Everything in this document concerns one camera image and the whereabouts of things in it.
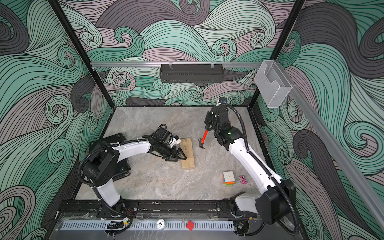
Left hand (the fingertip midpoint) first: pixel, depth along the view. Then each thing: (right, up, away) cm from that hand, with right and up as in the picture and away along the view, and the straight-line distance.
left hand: (182, 158), depth 83 cm
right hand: (+15, +26, -7) cm, 31 cm away
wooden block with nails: (+3, +5, +9) cm, 10 cm away
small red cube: (+4, -28, -15) cm, 32 cm away
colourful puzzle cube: (+25, -10, -5) cm, 27 cm away
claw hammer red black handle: (+11, +10, 0) cm, 15 cm away
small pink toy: (+34, -11, -2) cm, 36 cm away
